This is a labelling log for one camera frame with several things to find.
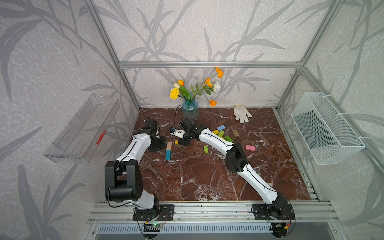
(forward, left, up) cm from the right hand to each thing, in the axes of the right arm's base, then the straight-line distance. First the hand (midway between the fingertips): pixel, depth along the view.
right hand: (180, 137), depth 101 cm
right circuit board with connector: (-50, -52, -6) cm, 73 cm away
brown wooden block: (+5, -38, -2) cm, 39 cm away
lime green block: (-8, -17, -2) cm, 19 cm away
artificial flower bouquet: (+24, 0, +20) cm, 31 cm away
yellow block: (+6, -24, -2) cm, 25 cm away
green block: (0, -33, -2) cm, 33 cm away
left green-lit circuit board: (-49, +9, -3) cm, 50 cm away
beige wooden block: (-6, +7, -1) cm, 10 cm away
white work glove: (+25, -46, -2) cm, 52 cm away
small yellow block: (-4, +2, +1) cm, 5 cm away
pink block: (-7, -47, -2) cm, 47 cm away
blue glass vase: (+19, -6, +9) cm, 22 cm away
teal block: (-12, +7, -1) cm, 14 cm away
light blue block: (+10, -29, -2) cm, 31 cm away
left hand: (-10, +9, +7) cm, 15 cm away
